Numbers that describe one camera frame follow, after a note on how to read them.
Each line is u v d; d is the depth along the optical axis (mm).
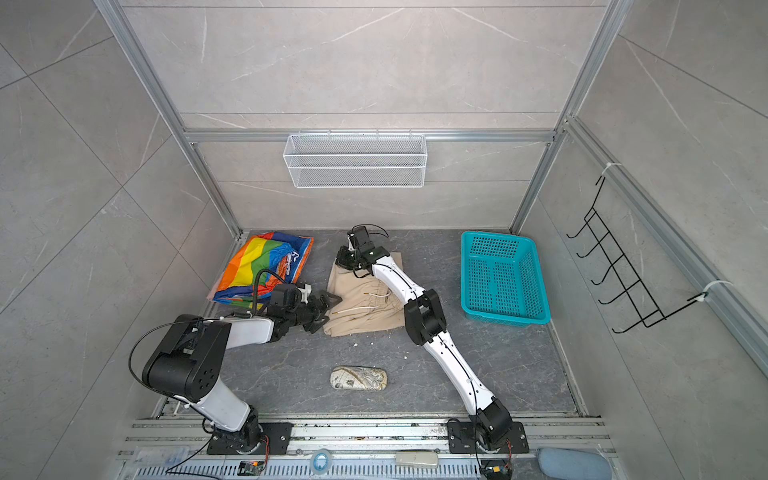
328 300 855
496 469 700
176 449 705
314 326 880
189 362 471
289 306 765
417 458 673
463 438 730
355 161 1009
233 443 674
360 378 798
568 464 685
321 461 710
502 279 1040
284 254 982
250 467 707
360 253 876
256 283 951
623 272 694
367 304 955
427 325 727
